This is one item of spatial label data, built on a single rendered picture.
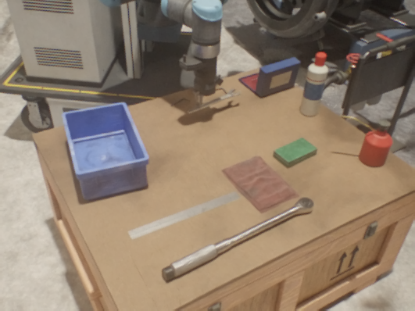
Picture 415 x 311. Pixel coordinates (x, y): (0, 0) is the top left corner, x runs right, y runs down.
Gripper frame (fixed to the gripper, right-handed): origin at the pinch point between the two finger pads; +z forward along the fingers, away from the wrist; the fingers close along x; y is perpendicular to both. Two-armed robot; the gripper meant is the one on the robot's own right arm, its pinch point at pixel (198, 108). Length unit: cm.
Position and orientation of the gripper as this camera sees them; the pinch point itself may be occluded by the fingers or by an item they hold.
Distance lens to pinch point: 158.8
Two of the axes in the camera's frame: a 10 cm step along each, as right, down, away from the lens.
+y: 8.0, -3.7, 4.8
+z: -0.2, 7.7, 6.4
